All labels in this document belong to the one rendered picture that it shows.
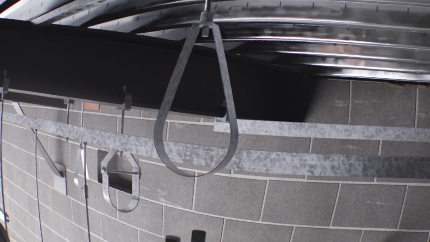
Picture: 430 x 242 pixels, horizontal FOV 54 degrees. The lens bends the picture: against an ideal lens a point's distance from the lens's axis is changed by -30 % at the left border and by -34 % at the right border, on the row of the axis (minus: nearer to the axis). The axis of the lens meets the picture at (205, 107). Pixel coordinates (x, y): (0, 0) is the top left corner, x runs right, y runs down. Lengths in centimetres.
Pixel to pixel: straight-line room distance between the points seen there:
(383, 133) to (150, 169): 160
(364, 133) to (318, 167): 57
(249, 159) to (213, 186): 140
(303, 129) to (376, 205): 54
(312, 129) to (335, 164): 70
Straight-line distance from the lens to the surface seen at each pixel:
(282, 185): 226
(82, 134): 158
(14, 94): 347
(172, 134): 270
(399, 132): 149
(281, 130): 175
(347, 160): 97
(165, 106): 82
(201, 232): 85
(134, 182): 168
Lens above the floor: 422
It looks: 3 degrees up
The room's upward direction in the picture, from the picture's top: 5 degrees clockwise
